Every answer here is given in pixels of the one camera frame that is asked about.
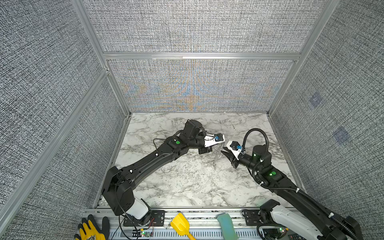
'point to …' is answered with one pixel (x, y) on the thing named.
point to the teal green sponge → (228, 228)
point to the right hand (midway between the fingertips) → (223, 147)
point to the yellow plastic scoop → (181, 224)
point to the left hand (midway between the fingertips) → (215, 140)
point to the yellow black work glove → (88, 230)
